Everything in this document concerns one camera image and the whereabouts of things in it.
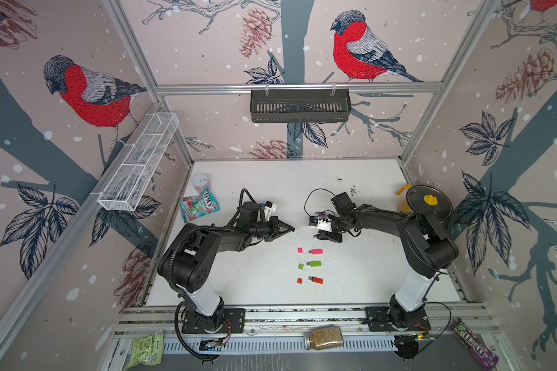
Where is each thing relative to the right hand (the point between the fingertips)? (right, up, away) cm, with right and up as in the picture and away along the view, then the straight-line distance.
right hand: (323, 228), depth 96 cm
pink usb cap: (-10, -7, -6) cm, 14 cm away
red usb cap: (-11, -16, -14) cm, 24 cm away
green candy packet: (-57, +9, +3) cm, 58 cm away
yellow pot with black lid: (+39, +13, -7) cm, 42 cm away
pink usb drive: (-4, -7, -8) cm, 11 cm away
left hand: (-13, +3, -10) cm, 17 cm away
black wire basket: (-9, +55, +8) cm, 56 cm away
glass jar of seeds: (-5, -26, -29) cm, 39 cm away
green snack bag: (-58, -31, -27) cm, 71 cm away
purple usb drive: (+1, +5, +6) cm, 8 cm away
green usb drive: (-5, -11, -10) cm, 16 cm away
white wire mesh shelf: (-67, +17, -25) cm, 74 cm away
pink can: (-57, +20, +11) cm, 61 cm away
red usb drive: (-5, -15, -14) cm, 22 cm away
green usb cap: (-10, -12, -10) cm, 19 cm away
